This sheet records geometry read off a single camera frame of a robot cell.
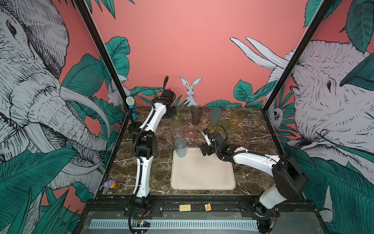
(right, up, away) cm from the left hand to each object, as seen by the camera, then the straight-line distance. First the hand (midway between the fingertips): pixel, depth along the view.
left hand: (172, 111), depth 98 cm
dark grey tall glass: (+17, +1, +9) cm, 19 cm away
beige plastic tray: (+15, -37, -12) cm, 42 cm away
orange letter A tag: (+22, -52, -23) cm, 61 cm away
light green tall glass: (+5, -2, -8) cm, 9 cm away
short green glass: (+39, -10, +12) cm, 42 cm away
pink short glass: (+13, -13, +5) cm, 19 cm away
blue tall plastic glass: (+6, -22, -5) cm, 23 cm away
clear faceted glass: (+3, -12, +6) cm, 14 cm away
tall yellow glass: (+50, -4, +18) cm, 54 cm away
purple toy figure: (-31, -41, -19) cm, 55 cm away
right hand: (+22, -19, -10) cm, 30 cm away
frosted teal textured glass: (+34, 0, +21) cm, 40 cm away
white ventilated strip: (+6, -57, -28) cm, 64 cm away
